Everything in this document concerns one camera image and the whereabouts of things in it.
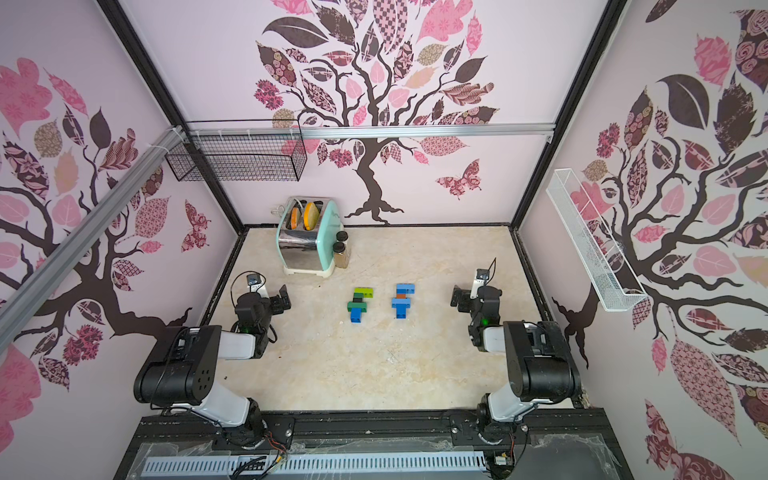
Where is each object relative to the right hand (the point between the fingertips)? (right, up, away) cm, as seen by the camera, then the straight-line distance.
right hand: (469, 289), depth 95 cm
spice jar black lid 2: (-44, +14, +6) cm, 47 cm away
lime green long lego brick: (-34, -1, +3) cm, 34 cm away
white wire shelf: (+30, +7, -21) cm, 38 cm away
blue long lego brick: (-20, -1, +4) cm, 21 cm away
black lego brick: (-37, -4, +1) cm, 37 cm away
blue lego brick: (-37, -8, -2) cm, 38 cm away
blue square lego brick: (-22, -7, -3) cm, 24 cm away
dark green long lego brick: (-37, -5, -1) cm, 37 cm away
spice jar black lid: (-44, +18, +12) cm, 49 cm away
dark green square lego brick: (-37, -2, +2) cm, 37 cm away
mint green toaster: (-53, +19, -1) cm, 57 cm away
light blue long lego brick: (-22, -5, 0) cm, 23 cm away
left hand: (-65, -1, -1) cm, 65 cm away
